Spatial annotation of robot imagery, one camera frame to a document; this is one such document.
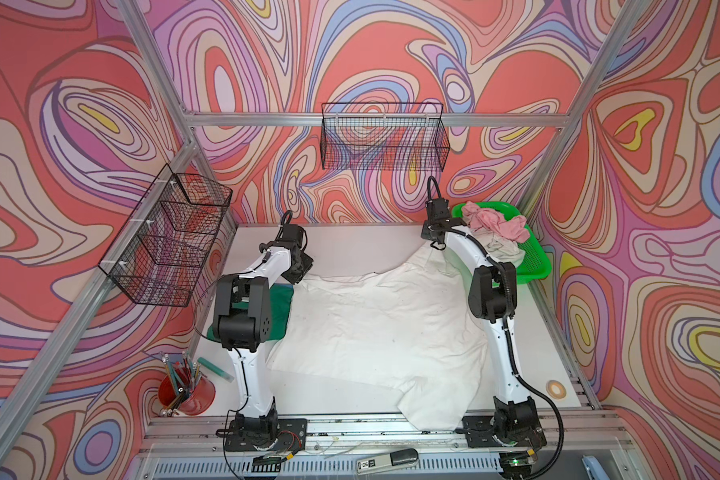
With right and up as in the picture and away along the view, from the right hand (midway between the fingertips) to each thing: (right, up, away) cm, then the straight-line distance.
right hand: (437, 235), depth 109 cm
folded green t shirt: (-54, -23, -16) cm, 61 cm away
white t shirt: (-13, -31, -16) cm, 37 cm away
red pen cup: (-72, -41, -36) cm, 90 cm away
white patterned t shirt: (+21, -5, -5) cm, 22 cm away
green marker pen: (-69, -39, -28) cm, 84 cm away
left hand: (-45, -11, -8) cm, 47 cm away
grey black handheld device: (-20, -53, -43) cm, 71 cm away
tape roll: (+25, -44, -29) cm, 58 cm away
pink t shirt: (+28, +3, -1) cm, 28 cm away
